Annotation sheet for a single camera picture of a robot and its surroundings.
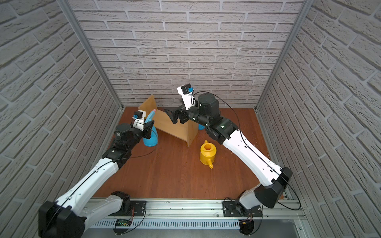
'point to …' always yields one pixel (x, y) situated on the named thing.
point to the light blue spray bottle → (153, 141)
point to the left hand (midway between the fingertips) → (148, 116)
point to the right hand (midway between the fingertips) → (167, 107)
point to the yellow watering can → (207, 153)
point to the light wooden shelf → (186, 131)
